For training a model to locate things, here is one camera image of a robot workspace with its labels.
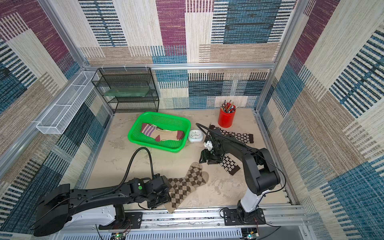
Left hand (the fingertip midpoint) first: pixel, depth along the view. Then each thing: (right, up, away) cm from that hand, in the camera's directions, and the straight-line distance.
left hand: (171, 202), depth 77 cm
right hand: (+19, +17, +11) cm, 28 cm away
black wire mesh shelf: (-32, +72, +25) cm, 82 cm away
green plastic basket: (-10, +43, +33) cm, 55 cm away
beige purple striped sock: (-11, +33, +25) cm, 43 cm away
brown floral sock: (+46, +31, +27) cm, 62 cm away
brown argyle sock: (+5, +6, +4) cm, 8 cm away
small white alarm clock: (+13, +32, +25) cm, 43 cm away
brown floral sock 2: (+33, +16, +14) cm, 39 cm away
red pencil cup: (+34, +47, +25) cm, 63 cm away
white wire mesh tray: (-53, +41, -7) cm, 68 cm away
